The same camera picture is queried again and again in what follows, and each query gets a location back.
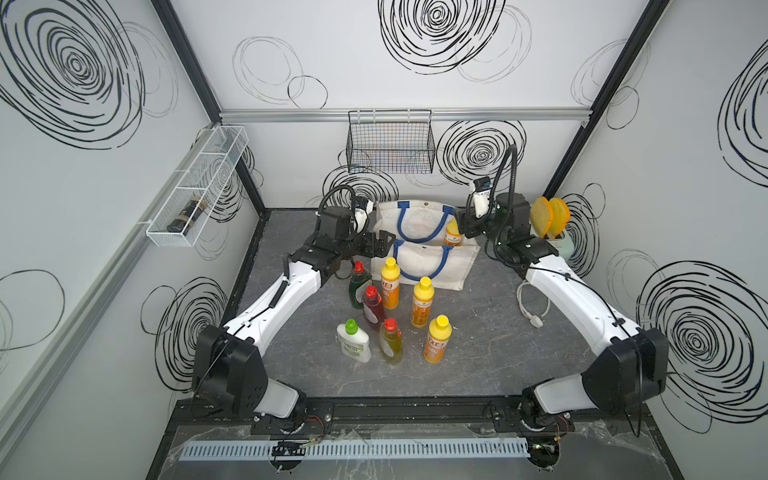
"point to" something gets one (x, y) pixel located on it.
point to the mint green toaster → (562, 244)
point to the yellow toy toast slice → (541, 215)
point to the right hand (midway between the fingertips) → (468, 206)
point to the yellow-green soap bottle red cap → (389, 330)
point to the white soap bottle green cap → (354, 341)
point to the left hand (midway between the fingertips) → (381, 234)
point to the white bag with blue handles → (420, 249)
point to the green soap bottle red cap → (359, 277)
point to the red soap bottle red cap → (374, 301)
